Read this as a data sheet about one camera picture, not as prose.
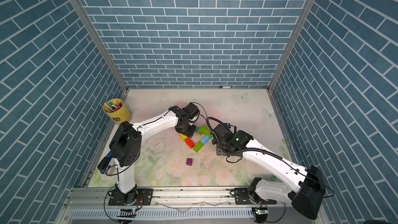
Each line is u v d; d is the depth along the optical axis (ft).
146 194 2.46
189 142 2.99
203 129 3.10
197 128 2.69
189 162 2.72
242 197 2.41
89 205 2.39
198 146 2.97
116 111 2.92
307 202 1.24
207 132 3.10
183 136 3.01
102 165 2.59
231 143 1.70
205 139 3.02
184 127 2.48
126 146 1.61
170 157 2.85
